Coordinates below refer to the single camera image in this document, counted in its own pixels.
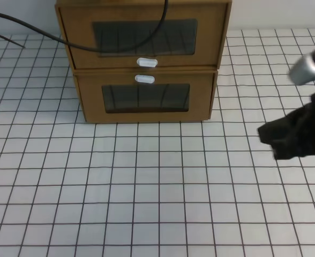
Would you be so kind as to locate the white drawer handle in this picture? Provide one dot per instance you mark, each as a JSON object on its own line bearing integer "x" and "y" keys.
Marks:
{"x": 144, "y": 79}
{"x": 147, "y": 62}

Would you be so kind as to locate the brown cardboard shoebox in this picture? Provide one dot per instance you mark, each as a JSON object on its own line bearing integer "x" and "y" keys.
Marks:
{"x": 175, "y": 96}
{"x": 115, "y": 34}

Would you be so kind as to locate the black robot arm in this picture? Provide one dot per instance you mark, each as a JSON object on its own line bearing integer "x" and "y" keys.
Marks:
{"x": 294, "y": 134}

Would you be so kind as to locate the thin black cable tie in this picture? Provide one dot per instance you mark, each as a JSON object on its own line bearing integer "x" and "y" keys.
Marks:
{"x": 11, "y": 41}

